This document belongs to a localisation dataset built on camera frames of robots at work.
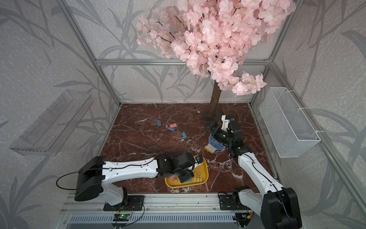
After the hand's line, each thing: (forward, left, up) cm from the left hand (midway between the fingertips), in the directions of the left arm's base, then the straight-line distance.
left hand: (192, 173), depth 76 cm
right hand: (+21, -8, +14) cm, 26 cm away
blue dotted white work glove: (+21, -15, -8) cm, 27 cm away
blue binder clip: (+39, +25, -9) cm, 47 cm away
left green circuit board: (-19, +35, -9) cm, 41 cm away
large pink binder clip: (+36, +14, -7) cm, 39 cm away
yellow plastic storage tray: (+1, -6, -9) cm, 11 cm away
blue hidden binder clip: (+33, +14, -7) cm, 36 cm away
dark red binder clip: (+35, +19, -7) cm, 40 cm away
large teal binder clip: (+28, +5, -8) cm, 30 cm away
